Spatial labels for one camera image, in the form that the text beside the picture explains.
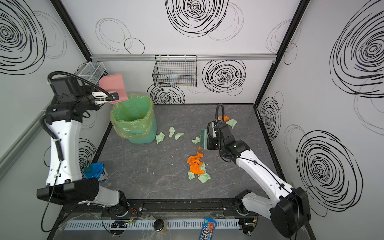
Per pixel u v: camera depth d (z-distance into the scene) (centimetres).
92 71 93
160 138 99
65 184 38
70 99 47
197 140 99
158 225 62
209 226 68
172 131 104
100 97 58
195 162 88
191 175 84
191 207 75
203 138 85
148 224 64
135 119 79
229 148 55
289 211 38
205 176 83
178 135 102
